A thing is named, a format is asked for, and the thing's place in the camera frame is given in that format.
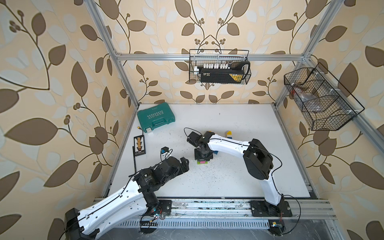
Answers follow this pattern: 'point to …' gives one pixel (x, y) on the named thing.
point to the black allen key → (134, 159)
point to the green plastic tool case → (152, 118)
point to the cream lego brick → (229, 135)
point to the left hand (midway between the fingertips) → (184, 164)
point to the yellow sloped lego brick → (229, 133)
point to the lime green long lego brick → (198, 163)
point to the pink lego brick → (202, 162)
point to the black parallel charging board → (139, 145)
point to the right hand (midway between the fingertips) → (200, 159)
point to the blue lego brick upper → (215, 152)
